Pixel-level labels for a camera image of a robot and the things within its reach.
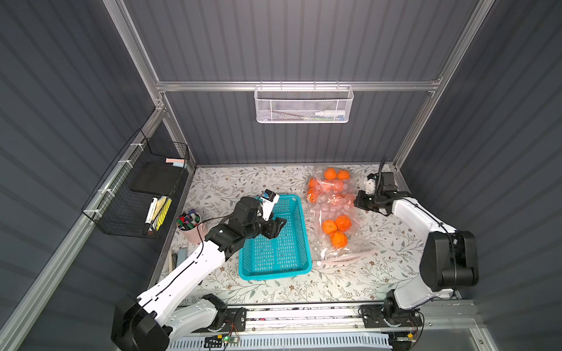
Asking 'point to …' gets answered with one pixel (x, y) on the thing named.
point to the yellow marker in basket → (165, 209)
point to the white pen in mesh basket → (330, 113)
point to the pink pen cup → (191, 227)
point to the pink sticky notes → (172, 160)
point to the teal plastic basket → (287, 254)
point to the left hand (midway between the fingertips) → (280, 218)
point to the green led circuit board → (216, 341)
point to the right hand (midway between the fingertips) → (360, 201)
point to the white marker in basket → (150, 216)
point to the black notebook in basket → (156, 177)
